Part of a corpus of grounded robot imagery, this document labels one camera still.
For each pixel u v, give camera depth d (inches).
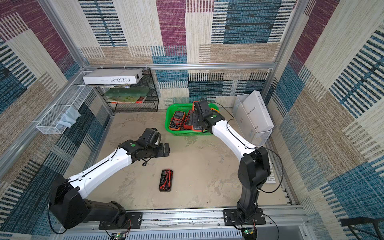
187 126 40.0
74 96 32.3
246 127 35.2
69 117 26.6
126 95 37.0
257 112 36.2
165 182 32.1
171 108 44.8
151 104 47.8
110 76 31.1
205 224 28.8
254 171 18.4
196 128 32.9
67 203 15.6
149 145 25.1
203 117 25.5
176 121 41.3
